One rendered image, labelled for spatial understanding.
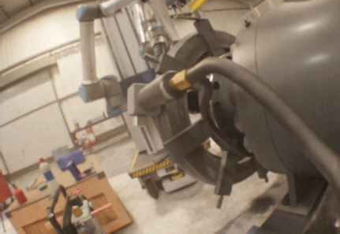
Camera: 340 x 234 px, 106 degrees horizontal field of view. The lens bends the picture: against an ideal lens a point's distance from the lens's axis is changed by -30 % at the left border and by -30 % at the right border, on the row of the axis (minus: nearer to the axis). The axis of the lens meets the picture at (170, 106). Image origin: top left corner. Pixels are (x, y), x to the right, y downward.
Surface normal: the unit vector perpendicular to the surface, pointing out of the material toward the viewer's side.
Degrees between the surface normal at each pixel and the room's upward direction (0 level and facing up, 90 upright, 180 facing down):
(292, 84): 74
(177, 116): 90
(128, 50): 90
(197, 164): 90
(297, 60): 67
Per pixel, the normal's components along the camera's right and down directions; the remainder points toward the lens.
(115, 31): 0.08, 0.02
